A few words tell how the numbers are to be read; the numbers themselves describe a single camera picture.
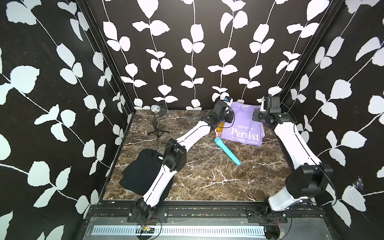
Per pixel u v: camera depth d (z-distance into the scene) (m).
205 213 0.75
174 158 0.61
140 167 0.90
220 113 0.74
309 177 0.43
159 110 0.86
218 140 0.98
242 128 0.92
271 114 0.62
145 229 0.70
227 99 0.81
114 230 0.70
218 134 1.01
